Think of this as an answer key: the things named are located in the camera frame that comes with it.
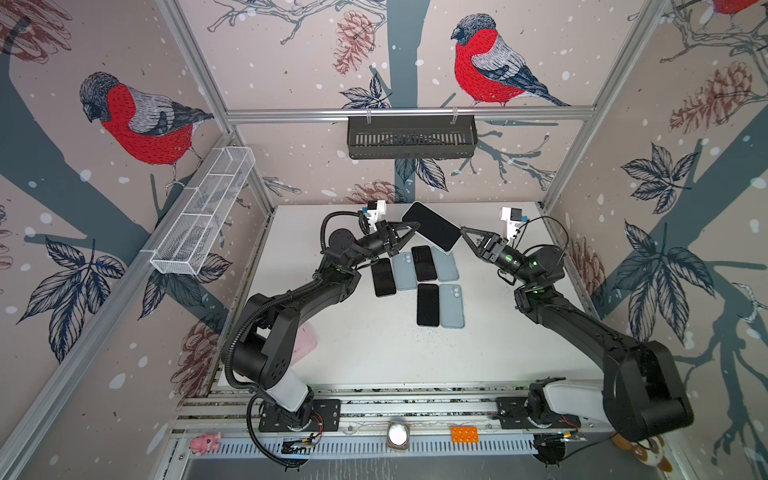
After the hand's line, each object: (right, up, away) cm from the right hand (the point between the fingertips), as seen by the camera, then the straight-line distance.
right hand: (463, 232), depth 70 cm
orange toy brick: (0, -48, -1) cm, 48 cm away
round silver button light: (-16, -44, -8) cm, 47 cm away
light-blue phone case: (-13, -14, +30) cm, 36 cm away
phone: (-6, -24, +23) cm, 34 cm away
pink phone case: (-42, -32, +13) cm, 54 cm away
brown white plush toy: (+41, -50, -5) cm, 64 cm away
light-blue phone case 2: (+2, -24, +23) cm, 33 cm away
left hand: (-10, +2, -2) cm, 10 cm away
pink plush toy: (-61, -50, -2) cm, 79 cm away
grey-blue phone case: (+2, -12, +34) cm, 36 cm away
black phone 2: (-20, -16, +30) cm, 39 cm away
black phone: (-7, +1, +1) cm, 7 cm away
